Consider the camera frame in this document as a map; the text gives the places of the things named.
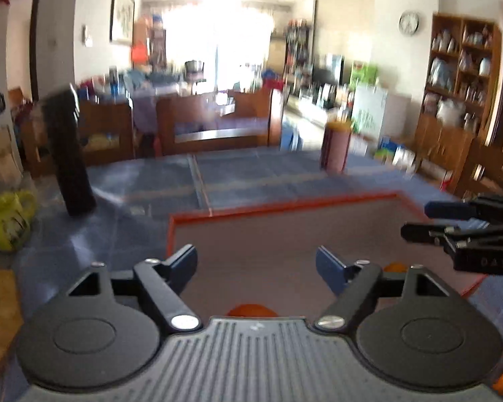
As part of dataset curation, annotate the orange cardboard box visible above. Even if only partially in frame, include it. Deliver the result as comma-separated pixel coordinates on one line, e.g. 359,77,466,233
165,190,487,323

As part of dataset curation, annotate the yellow green mug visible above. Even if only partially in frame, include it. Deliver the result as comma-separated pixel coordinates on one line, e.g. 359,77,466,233
0,190,37,253

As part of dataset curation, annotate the wall clock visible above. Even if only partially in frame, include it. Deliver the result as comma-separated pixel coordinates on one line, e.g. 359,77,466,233
399,11,420,37

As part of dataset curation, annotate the red cylindrical can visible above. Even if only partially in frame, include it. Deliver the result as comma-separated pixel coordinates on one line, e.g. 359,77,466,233
320,121,351,173

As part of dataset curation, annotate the wooden bookshelf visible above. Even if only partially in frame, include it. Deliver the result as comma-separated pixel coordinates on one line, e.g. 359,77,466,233
413,13,503,194

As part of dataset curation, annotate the small orange with stem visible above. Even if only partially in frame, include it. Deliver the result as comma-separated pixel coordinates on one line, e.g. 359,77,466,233
383,261,408,273

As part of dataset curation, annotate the framed wall picture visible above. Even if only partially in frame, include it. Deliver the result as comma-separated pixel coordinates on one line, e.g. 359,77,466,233
110,0,135,46

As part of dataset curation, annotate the large orange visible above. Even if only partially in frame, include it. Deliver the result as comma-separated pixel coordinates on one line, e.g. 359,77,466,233
227,303,278,319

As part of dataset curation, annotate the wooden chair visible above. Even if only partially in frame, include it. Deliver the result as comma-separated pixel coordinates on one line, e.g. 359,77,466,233
154,89,283,156

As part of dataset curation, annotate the black thermos bottle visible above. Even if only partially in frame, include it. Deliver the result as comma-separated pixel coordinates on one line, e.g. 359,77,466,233
42,84,96,218

